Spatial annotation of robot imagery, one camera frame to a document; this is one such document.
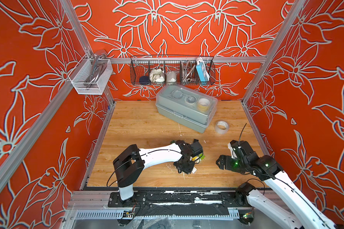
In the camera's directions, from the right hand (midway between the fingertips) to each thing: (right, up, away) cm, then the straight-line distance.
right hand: (219, 163), depth 72 cm
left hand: (-16, -6, +6) cm, 18 cm away
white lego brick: (-12, -7, +9) cm, 17 cm away
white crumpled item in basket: (-34, +51, +19) cm, 64 cm away
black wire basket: (-25, +56, +24) cm, 66 cm away
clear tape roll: (+12, +16, +31) cm, 36 cm away
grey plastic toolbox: (-12, +30, +18) cm, 37 cm away
